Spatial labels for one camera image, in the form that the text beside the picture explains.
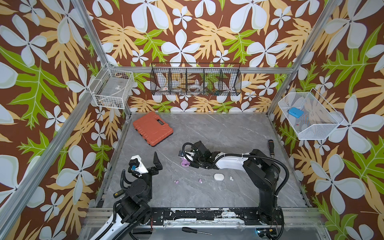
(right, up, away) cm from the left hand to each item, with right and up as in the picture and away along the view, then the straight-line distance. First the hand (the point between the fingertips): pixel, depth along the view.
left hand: (145, 155), depth 71 cm
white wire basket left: (-24, +37, +14) cm, 46 cm away
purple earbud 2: (+28, -18, +15) cm, 36 cm away
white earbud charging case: (+38, -15, +15) cm, 44 cm away
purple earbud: (+14, -18, +14) cm, 27 cm away
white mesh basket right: (+87, +17, +4) cm, 89 cm away
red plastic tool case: (-6, +13, +35) cm, 38 cm away
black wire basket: (+37, +45, +25) cm, 64 cm away
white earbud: (+46, -17, +15) cm, 51 cm away
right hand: (+19, -5, +21) cm, 29 cm away
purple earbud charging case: (+18, -9, +19) cm, 28 cm away
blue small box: (+83, +22, +15) cm, 88 cm away
